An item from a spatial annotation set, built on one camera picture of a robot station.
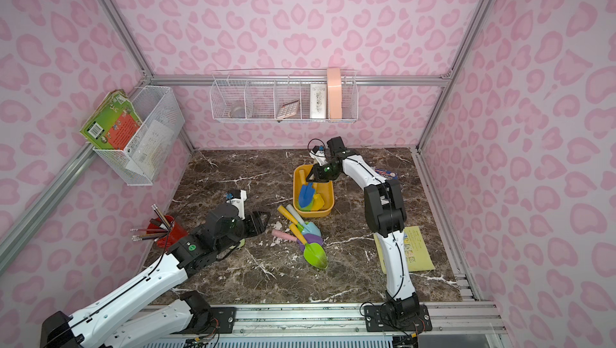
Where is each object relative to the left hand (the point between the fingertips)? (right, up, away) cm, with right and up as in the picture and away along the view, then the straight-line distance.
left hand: (267, 213), depth 76 cm
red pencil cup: (-37, -6, +9) cm, 39 cm away
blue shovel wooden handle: (+12, +4, +21) cm, 24 cm away
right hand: (+12, +10, +22) cm, 27 cm away
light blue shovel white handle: (+12, -9, +14) cm, 21 cm away
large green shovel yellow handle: (+14, -16, +9) cm, 23 cm away
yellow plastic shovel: (+16, 0, +22) cm, 27 cm away
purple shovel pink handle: (+13, -12, +13) cm, 22 cm away
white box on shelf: (+16, +40, +17) cm, 46 cm away
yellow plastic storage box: (+20, +5, +28) cm, 34 cm away
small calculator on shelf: (+5, +37, +18) cm, 42 cm away
